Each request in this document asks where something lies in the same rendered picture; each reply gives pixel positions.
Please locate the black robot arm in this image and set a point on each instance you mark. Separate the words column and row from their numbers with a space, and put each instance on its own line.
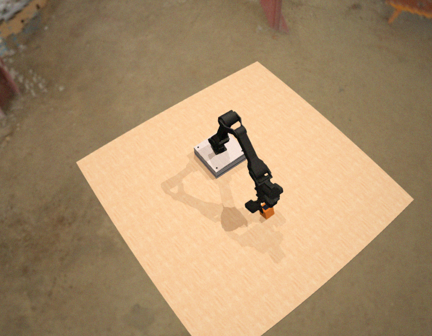
column 257, row 168

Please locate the orange block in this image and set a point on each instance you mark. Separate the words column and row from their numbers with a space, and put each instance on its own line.
column 267, row 212

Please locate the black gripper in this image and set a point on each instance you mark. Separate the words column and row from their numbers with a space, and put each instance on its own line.
column 254, row 206

